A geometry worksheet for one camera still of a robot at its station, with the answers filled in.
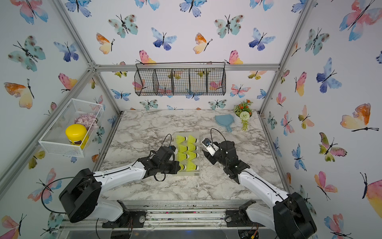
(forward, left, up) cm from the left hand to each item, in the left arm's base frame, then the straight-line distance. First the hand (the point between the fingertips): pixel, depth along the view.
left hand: (183, 167), depth 85 cm
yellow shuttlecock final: (+2, 0, -3) cm, 4 cm away
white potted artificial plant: (+32, -39, +9) cm, 51 cm away
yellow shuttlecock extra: (+8, +1, -1) cm, 8 cm away
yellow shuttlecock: (+21, -5, -4) cm, 22 cm away
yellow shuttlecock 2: (+25, +4, -7) cm, 26 cm away
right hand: (+8, -15, +10) cm, 20 cm away
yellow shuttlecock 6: (+2, -5, -3) cm, 6 cm away
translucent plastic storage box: (+7, -8, -5) cm, 11 cm away
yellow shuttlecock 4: (+14, +1, -3) cm, 14 cm away
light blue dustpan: (+41, -30, -6) cm, 51 cm away
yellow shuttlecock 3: (+15, -5, -3) cm, 16 cm away
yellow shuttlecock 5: (+9, -5, -2) cm, 11 cm away
